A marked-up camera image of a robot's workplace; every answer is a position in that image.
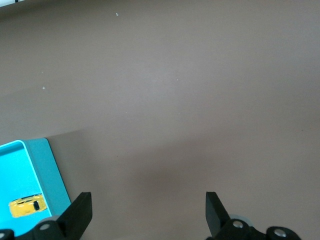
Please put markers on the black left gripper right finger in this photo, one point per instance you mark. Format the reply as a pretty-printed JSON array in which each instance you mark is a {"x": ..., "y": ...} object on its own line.
[{"x": 217, "y": 217}]

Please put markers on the turquoise plastic storage box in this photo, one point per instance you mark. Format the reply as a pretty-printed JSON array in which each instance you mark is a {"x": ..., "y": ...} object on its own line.
[{"x": 42, "y": 170}]

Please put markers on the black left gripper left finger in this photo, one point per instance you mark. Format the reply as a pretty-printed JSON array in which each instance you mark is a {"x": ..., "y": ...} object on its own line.
[{"x": 75, "y": 217}]

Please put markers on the yellow beetle toy car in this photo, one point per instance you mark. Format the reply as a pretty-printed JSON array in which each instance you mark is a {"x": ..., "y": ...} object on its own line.
[{"x": 25, "y": 206}]

